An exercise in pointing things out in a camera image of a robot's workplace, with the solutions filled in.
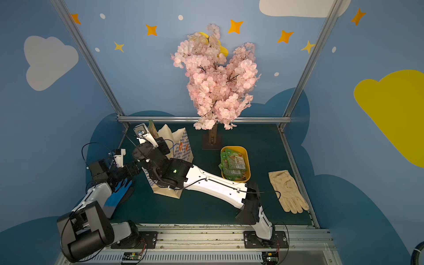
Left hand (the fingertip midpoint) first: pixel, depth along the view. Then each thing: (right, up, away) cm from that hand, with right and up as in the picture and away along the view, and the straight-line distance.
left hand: (140, 161), depth 86 cm
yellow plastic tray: (+57, +5, +16) cm, 60 cm away
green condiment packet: (+50, -4, +7) cm, 51 cm away
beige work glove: (+80, -20, +1) cm, 83 cm away
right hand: (+16, +13, -22) cm, 29 cm away
